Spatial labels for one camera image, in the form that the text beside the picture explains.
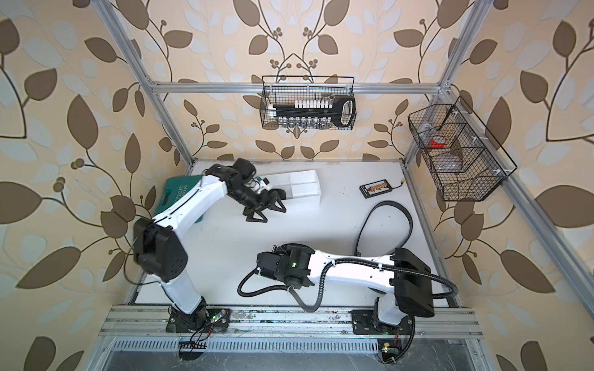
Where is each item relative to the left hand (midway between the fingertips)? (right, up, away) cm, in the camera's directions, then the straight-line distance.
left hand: (273, 211), depth 78 cm
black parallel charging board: (+45, +8, +30) cm, 55 cm away
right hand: (+8, -14, -1) cm, 16 cm away
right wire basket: (+63, +17, -5) cm, 65 cm away
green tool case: (-49, +7, +27) cm, 56 cm away
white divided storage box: (+8, +8, +25) cm, 27 cm away
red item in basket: (+58, +24, +2) cm, 63 cm away
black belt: (+40, -3, +21) cm, 45 cm away
